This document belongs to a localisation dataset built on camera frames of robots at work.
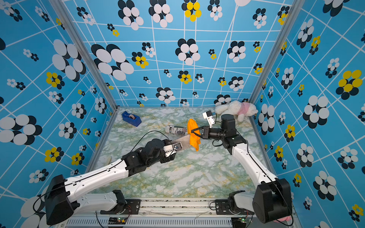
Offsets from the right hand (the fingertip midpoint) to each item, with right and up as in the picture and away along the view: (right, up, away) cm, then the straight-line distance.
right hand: (194, 132), depth 73 cm
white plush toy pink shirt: (+36, +14, +33) cm, 51 cm away
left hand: (-11, -7, +3) cm, 13 cm away
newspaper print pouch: (-13, -1, +29) cm, 32 cm away
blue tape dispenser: (-45, +7, +32) cm, 56 cm away
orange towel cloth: (0, -4, -3) cm, 5 cm away
